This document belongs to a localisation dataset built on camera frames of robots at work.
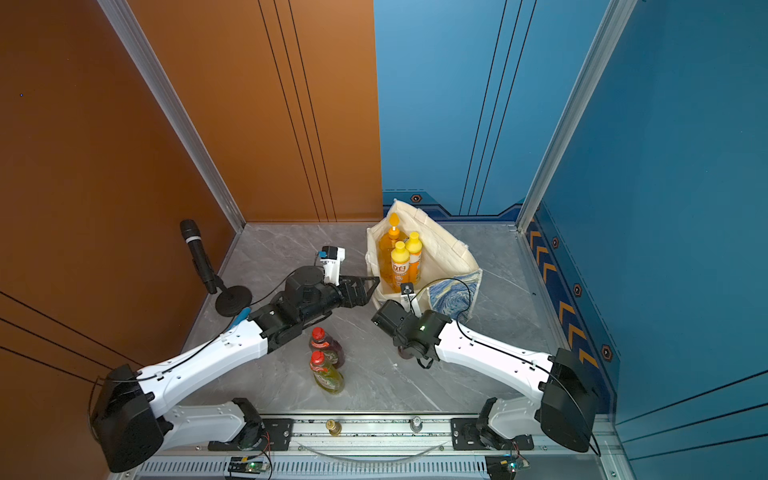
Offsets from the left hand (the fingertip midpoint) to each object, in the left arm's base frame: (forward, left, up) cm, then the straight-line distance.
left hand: (370, 276), depth 75 cm
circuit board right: (-37, -33, -25) cm, 55 cm away
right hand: (-7, -10, -13) cm, 18 cm away
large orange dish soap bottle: (+16, -3, -7) cm, 18 cm away
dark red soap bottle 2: (-11, -9, -23) cm, 27 cm away
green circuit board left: (-37, +29, -26) cm, 54 cm away
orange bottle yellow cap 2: (+14, -12, -5) cm, 19 cm away
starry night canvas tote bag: (-3, -19, +3) cm, 20 cm away
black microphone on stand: (+6, +46, -23) cm, 52 cm away
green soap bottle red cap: (-21, +10, -12) cm, 26 cm away
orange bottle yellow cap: (+9, -8, -8) cm, 14 cm away
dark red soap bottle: (-14, +12, -8) cm, 20 cm away
